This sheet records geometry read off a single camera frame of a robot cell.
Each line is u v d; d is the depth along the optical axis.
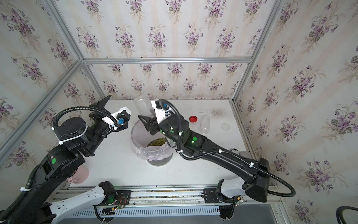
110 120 0.40
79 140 0.35
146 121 0.52
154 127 0.53
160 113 0.50
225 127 1.02
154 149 0.64
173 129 0.44
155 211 0.77
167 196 0.75
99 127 0.45
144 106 0.56
